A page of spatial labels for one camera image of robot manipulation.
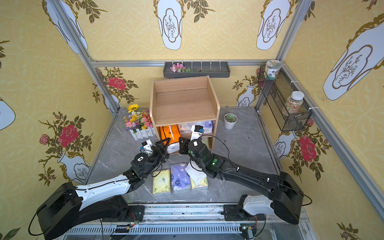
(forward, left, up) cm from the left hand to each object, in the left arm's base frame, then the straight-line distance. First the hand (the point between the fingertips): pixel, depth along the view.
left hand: (167, 140), depth 77 cm
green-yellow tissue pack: (-17, +4, -16) cm, 24 cm away
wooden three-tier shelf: (+17, -8, +11) cm, 22 cm away
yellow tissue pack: (-16, -16, -13) cm, 26 cm away
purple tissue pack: (-16, -6, -15) cm, 23 cm away
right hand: (0, -8, +3) cm, 8 cm away
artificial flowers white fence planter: (+17, +20, -6) cm, 27 cm away
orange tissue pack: (+3, -3, +4) cm, 5 cm away
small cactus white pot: (+23, -39, -13) cm, 47 cm away
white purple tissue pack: (+7, -21, +2) cm, 23 cm away
